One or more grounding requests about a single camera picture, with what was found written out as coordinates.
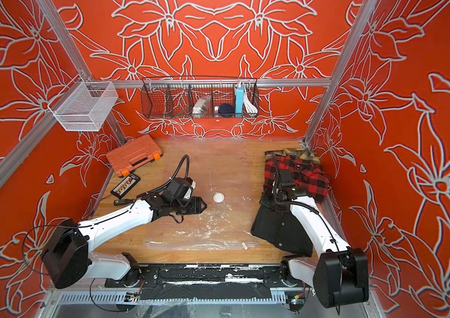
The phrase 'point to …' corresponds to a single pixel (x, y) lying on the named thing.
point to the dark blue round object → (226, 110)
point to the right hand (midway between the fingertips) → (258, 202)
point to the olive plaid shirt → (306, 154)
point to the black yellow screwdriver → (123, 202)
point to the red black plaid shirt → (308, 176)
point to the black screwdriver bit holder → (126, 185)
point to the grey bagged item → (202, 106)
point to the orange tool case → (137, 152)
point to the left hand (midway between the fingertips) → (203, 206)
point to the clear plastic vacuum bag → (229, 175)
